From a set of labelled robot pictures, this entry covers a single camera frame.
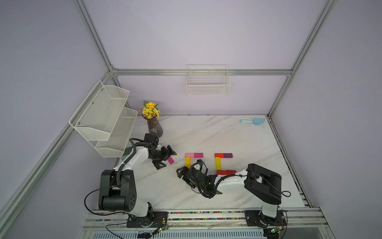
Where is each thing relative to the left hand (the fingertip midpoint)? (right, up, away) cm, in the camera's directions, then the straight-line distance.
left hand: (171, 160), depth 87 cm
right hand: (+6, -9, -1) cm, 10 cm away
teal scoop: (+64, +25, +31) cm, 75 cm away
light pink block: (+11, +1, +12) cm, 16 cm away
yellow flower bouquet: (-13, +30, +2) cm, 33 cm away
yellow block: (+29, -3, +6) cm, 30 cm away
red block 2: (+31, -9, +4) cm, 32 cm away
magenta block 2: (+16, +1, +9) cm, 19 cm away
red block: (+31, +1, +11) cm, 33 cm away
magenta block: (-2, -2, +9) cm, 9 cm away
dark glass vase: (-14, +20, +13) cm, 28 cm away
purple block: (+36, +1, +9) cm, 37 cm away
